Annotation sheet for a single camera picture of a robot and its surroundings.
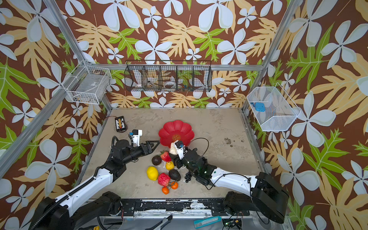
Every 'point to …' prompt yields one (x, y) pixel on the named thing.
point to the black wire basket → (168, 75)
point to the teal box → (206, 221)
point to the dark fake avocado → (174, 175)
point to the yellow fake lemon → (152, 173)
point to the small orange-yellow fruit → (169, 165)
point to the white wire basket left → (89, 85)
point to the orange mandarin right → (174, 185)
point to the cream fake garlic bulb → (173, 148)
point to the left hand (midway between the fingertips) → (156, 141)
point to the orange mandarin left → (165, 190)
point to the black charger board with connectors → (120, 123)
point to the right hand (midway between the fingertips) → (172, 150)
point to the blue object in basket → (259, 107)
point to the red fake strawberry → (166, 156)
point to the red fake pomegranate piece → (164, 179)
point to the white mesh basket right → (281, 111)
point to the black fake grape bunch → (188, 177)
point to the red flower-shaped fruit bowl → (176, 130)
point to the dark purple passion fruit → (156, 160)
